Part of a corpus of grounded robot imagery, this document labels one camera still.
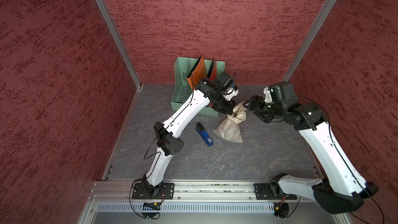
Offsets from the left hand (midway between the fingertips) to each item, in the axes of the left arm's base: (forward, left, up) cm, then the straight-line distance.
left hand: (229, 115), depth 73 cm
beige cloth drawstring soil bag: (-4, -1, -7) cm, 8 cm away
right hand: (-2, -6, +7) cm, 9 cm away
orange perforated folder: (+28, +15, +2) cm, 32 cm away
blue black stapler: (+2, +12, -26) cm, 28 cm away
